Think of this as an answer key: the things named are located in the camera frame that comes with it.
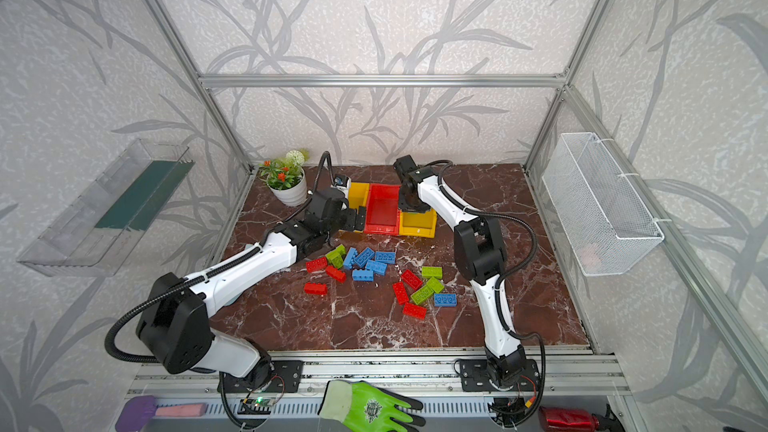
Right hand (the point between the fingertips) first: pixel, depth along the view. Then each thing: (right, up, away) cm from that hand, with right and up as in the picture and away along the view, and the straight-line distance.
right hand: (410, 198), depth 100 cm
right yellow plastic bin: (+2, -8, -3) cm, 9 cm away
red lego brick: (-29, -27, -11) cm, 41 cm away
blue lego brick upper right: (-8, -18, -7) cm, 21 cm away
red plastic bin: (-10, -6, +4) cm, 12 cm away
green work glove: (-13, -48, -31) cm, 59 cm away
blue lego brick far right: (+10, -29, -15) cm, 34 cm away
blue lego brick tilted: (-15, -18, -6) cm, 24 cm away
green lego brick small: (+7, -26, -11) cm, 29 cm away
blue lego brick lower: (-15, -23, -11) cm, 30 cm away
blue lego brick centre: (-11, -21, -9) cm, 25 cm away
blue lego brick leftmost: (-20, -19, -9) cm, 29 cm away
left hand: (-16, +1, -15) cm, 22 cm away
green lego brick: (-23, -18, -9) cm, 31 cm away
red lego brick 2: (-23, -22, -11) cm, 34 cm away
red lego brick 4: (-3, -28, -13) cm, 31 cm away
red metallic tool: (+34, -49, -33) cm, 69 cm away
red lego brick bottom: (+1, -32, -17) cm, 36 cm away
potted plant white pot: (-42, +1, +4) cm, 42 cm away
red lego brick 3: (0, -24, -11) cm, 27 cm away
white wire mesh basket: (+40, -5, -39) cm, 56 cm away
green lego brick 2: (+6, -22, -9) cm, 25 cm away
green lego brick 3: (+3, -28, -13) cm, 31 cm away
